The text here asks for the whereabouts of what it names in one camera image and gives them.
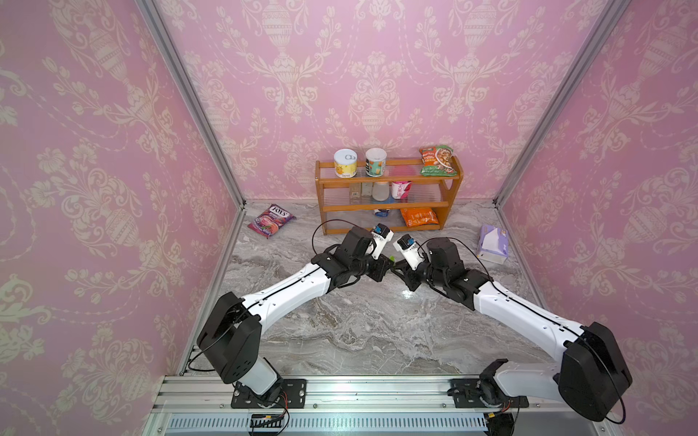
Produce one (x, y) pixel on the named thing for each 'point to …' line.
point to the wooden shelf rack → (347, 203)
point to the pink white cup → (401, 190)
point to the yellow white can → (345, 163)
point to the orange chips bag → (419, 216)
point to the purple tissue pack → (493, 244)
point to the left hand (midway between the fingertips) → (392, 266)
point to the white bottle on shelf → (381, 191)
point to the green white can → (375, 162)
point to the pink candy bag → (271, 219)
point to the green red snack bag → (438, 162)
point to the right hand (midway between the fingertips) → (395, 263)
